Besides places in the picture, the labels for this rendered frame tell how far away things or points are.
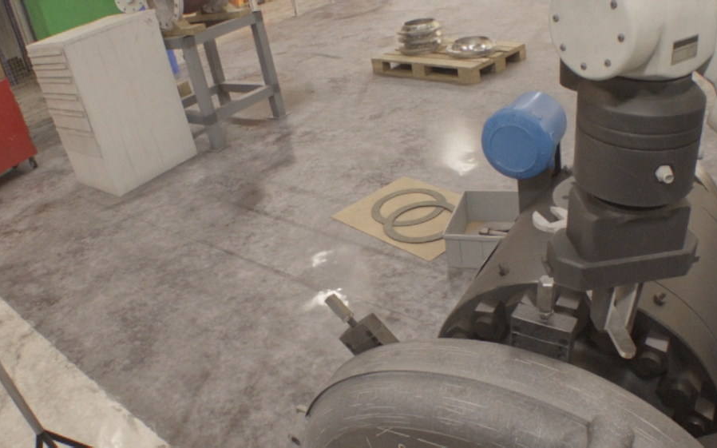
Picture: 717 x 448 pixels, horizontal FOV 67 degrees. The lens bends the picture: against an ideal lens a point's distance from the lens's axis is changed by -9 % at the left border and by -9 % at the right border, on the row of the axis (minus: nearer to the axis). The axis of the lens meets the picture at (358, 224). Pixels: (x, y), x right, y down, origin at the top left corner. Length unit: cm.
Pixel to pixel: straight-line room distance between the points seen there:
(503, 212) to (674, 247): 244
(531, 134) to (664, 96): 90
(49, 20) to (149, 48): 326
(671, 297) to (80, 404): 218
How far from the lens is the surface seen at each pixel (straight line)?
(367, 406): 80
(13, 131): 587
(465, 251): 257
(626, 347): 51
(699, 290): 114
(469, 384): 73
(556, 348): 75
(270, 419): 213
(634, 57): 36
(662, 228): 46
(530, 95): 141
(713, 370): 107
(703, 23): 42
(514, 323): 75
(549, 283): 70
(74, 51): 422
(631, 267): 47
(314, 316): 251
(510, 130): 130
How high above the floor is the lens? 149
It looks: 29 degrees down
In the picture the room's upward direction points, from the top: 12 degrees counter-clockwise
